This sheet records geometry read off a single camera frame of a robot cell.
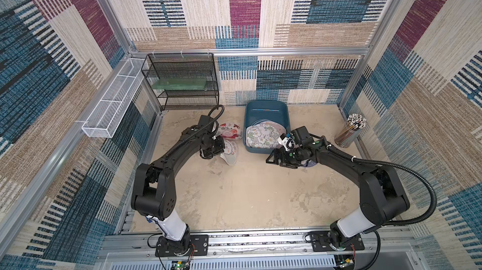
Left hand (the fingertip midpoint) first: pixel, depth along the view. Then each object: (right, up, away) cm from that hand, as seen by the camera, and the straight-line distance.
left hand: (225, 149), depth 90 cm
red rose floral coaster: (+1, +8, +19) cm, 20 cm away
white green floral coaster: (+20, +6, +14) cm, 25 cm away
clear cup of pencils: (+60, +12, -1) cm, 62 cm away
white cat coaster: (+2, -2, +6) cm, 6 cm away
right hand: (+23, -6, -3) cm, 24 cm away
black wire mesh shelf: (-36, +43, +11) cm, 57 cm away
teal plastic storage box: (+28, +20, +26) cm, 43 cm away
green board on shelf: (-24, +33, +7) cm, 41 cm away
